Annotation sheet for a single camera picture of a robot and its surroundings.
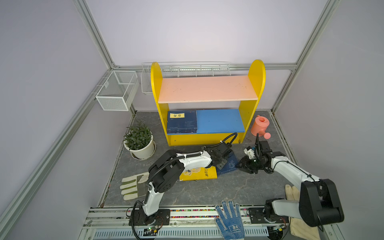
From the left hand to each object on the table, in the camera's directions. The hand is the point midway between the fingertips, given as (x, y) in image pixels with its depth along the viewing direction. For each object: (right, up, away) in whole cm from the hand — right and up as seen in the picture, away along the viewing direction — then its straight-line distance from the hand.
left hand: (220, 161), depth 90 cm
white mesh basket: (-68, +46, +12) cm, 83 cm away
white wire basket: (-23, +57, +4) cm, 62 cm away
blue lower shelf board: (0, +25, +6) cm, 25 cm away
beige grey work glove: (-49, -12, -9) cm, 51 cm away
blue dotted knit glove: (+2, -25, -18) cm, 31 cm away
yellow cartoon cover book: (-14, -5, -8) cm, 16 cm away
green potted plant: (-49, +16, -6) cm, 51 cm away
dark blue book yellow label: (-24, +24, +2) cm, 34 cm away
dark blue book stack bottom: (+6, -1, -3) cm, 7 cm away
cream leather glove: (+35, -28, -20) cm, 49 cm away
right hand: (+10, -3, -5) cm, 11 cm away
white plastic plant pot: (-45, +6, -5) cm, 46 cm away
